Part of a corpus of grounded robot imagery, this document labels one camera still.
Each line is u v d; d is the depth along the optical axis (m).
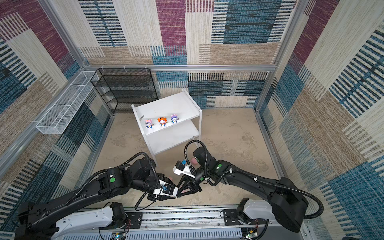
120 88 1.08
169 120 0.70
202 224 0.73
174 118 0.67
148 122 0.65
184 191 0.63
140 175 0.50
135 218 0.75
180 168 0.60
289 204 0.41
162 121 0.66
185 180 0.63
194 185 0.60
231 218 0.73
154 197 0.55
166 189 0.51
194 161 0.64
